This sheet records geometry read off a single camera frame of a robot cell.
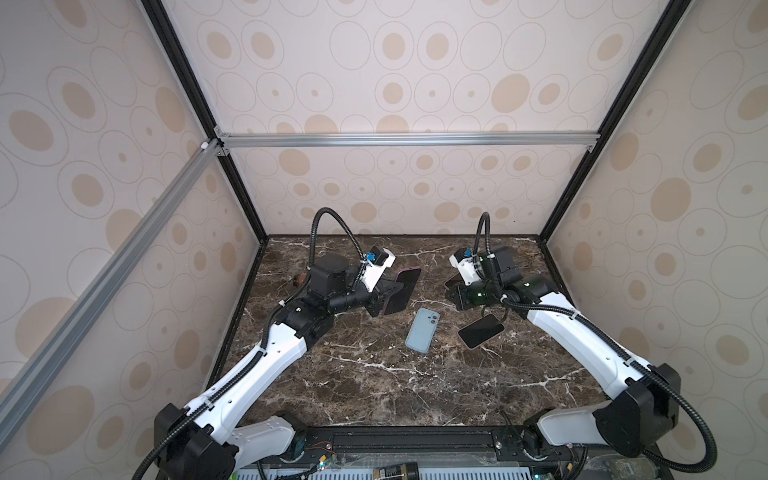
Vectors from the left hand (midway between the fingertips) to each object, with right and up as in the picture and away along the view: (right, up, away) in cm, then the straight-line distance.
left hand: (405, 282), depth 67 cm
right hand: (+12, -4, +12) cm, 18 cm away
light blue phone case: (+7, -17, +28) cm, 33 cm away
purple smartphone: (-2, -4, +2) cm, 5 cm away
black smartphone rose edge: (+25, -17, +27) cm, 41 cm away
